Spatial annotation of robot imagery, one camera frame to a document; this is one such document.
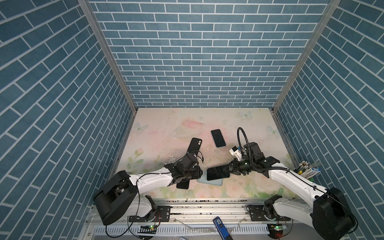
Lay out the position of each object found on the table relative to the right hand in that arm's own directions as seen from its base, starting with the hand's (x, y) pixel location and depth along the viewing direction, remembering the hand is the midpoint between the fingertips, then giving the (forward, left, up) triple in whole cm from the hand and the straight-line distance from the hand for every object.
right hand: (222, 168), depth 78 cm
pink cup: (+1, -40, +5) cm, 40 cm away
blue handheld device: (-26, -1, -10) cm, 28 cm away
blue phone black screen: (+27, +2, -11) cm, 29 cm away
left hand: (-1, +11, -7) cm, 13 cm away
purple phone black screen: (-7, +21, -10) cm, 24 cm away
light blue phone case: (-3, +10, -10) cm, 14 cm away
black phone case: (+19, +17, -10) cm, 28 cm away
